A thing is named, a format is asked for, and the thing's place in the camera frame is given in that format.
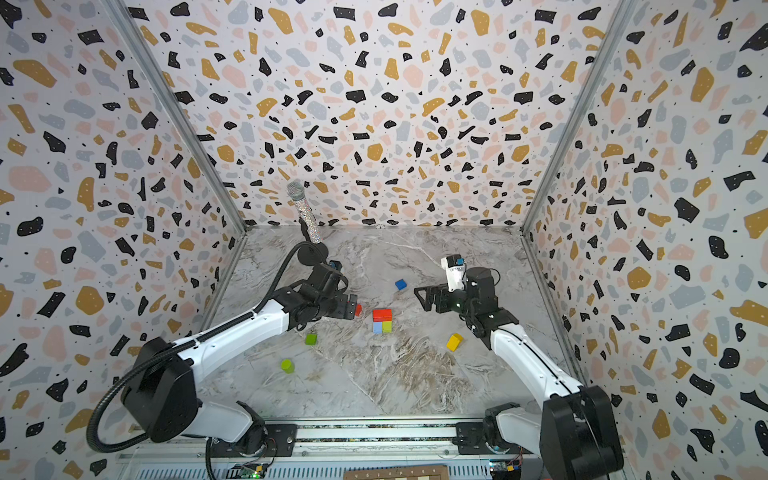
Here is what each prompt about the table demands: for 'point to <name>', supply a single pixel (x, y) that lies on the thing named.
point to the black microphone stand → (312, 253)
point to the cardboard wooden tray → (409, 473)
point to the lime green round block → (287, 366)
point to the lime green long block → (387, 326)
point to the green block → (311, 339)
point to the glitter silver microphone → (296, 191)
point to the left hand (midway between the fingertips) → (344, 296)
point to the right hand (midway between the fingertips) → (425, 286)
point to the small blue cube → (401, 284)
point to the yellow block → (454, 342)
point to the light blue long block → (377, 327)
